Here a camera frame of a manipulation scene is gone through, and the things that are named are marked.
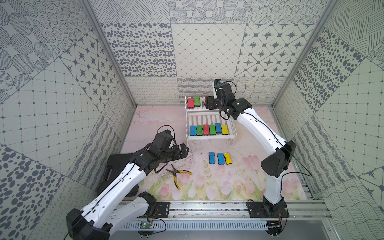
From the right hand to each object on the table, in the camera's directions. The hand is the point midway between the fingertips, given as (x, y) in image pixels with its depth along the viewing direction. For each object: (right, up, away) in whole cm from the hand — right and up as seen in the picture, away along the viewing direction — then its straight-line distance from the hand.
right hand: (211, 101), depth 82 cm
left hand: (-16, -25, -8) cm, 30 cm away
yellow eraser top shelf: (+11, -35, +9) cm, 37 cm away
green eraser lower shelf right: (+1, -16, +7) cm, 18 cm away
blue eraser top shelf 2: (+7, -35, +11) cm, 37 cm away
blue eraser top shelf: (+1, -34, +11) cm, 36 cm away
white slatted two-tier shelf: (-5, -13, +12) cm, 18 cm away
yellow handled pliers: (-21, -41, +4) cm, 47 cm away
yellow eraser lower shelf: (+9, -16, +7) cm, 20 cm away
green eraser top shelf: (-8, 0, +1) cm, 8 cm away
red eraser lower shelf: (-3, -17, +7) cm, 18 cm away
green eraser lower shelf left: (-7, -17, +7) cm, 19 cm away
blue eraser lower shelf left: (-10, -17, +7) cm, 21 cm away
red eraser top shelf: (-12, -1, +1) cm, 12 cm away
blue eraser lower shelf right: (+5, -15, +8) cm, 18 cm away
